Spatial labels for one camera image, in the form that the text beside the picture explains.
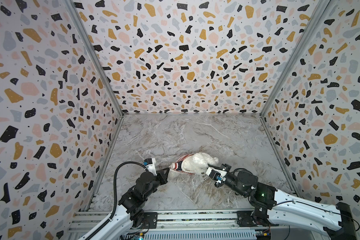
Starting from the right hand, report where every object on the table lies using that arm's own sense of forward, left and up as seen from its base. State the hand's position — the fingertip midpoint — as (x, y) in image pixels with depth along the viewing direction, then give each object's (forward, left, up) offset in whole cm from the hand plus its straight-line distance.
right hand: (209, 161), depth 67 cm
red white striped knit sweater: (+1, +15, -7) cm, 16 cm away
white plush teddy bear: (-1, +6, -1) cm, 6 cm away
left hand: (+3, +18, -13) cm, 22 cm away
